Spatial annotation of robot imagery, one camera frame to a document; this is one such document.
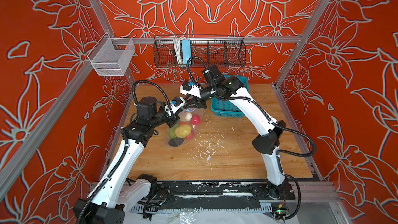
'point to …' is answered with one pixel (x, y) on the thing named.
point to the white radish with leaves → (185, 116)
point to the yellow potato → (183, 130)
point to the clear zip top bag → (189, 122)
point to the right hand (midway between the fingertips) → (183, 101)
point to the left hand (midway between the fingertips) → (180, 105)
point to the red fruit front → (195, 120)
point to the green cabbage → (172, 133)
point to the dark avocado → (175, 141)
